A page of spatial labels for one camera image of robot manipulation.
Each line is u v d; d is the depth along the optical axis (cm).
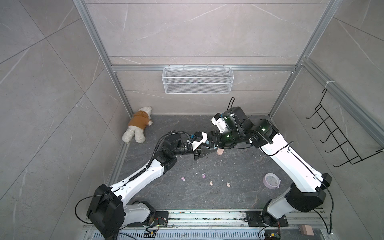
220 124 59
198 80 101
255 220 73
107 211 39
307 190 41
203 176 88
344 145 63
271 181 84
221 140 55
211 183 85
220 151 98
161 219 73
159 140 55
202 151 60
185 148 60
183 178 86
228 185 84
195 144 59
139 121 107
